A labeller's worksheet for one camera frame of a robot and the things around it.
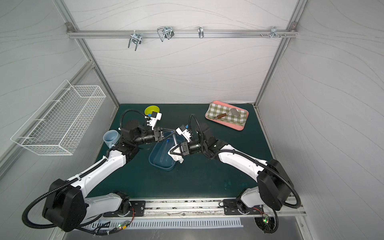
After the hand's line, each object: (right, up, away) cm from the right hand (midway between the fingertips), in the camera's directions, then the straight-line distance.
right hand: (171, 152), depth 70 cm
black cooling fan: (+46, -36, +2) cm, 59 cm away
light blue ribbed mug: (-44, +4, +26) cm, 51 cm away
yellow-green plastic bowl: (-23, +23, +41) cm, 52 cm away
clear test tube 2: (-9, -7, +21) cm, 24 cm away
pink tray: (+42, +10, +38) cm, 58 cm away
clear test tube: (+2, +6, 0) cm, 7 cm away
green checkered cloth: (+26, +23, +46) cm, 58 cm away
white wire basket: (-52, +13, -2) cm, 53 cm away
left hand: (+2, +9, -1) cm, 9 cm away
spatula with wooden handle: (+41, +21, +44) cm, 64 cm away
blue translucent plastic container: (-11, -8, +21) cm, 24 cm away
